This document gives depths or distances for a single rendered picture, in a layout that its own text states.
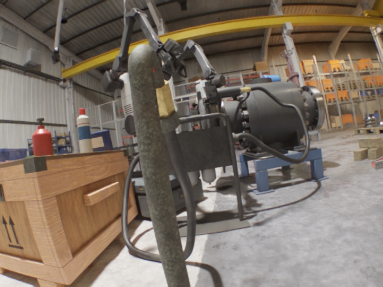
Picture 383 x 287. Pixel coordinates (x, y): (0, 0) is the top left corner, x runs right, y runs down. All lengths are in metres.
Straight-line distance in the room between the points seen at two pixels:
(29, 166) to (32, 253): 0.33
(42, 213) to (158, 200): 0.49
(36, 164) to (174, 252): 0.50
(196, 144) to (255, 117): 0.74
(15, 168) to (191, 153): 0.78
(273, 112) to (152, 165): 1.51
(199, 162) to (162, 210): 0.79
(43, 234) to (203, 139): 0.80
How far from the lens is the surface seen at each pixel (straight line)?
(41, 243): 0.76
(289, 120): 1.77
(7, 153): 1.51
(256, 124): 1.67
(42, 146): 0.79
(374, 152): 2.36
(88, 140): 1.06
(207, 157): 1.04
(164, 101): 0.37
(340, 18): 12.40
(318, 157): 1.74
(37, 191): 0.69
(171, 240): 0.28
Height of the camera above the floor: 0.43
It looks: level
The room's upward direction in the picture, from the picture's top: 9 degrees counter-clockwise
